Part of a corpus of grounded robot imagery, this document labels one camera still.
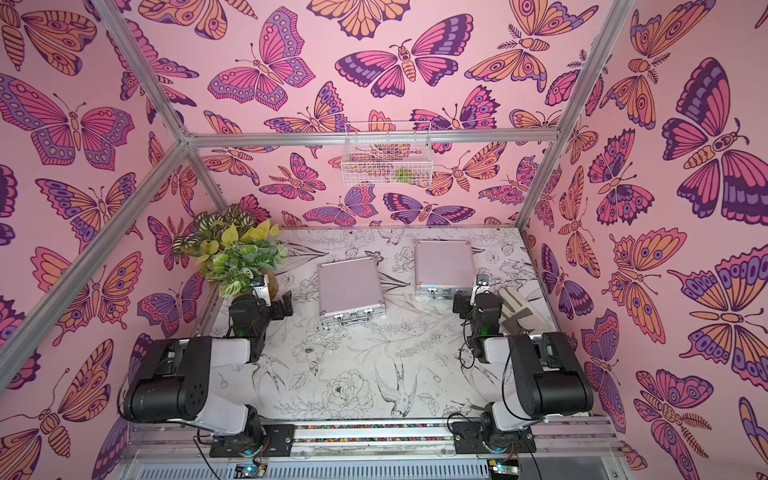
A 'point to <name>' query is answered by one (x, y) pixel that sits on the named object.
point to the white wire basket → (387, 154)
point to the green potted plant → (231, 248)
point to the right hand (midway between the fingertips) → (479, 291)
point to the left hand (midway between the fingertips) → (278, 289)
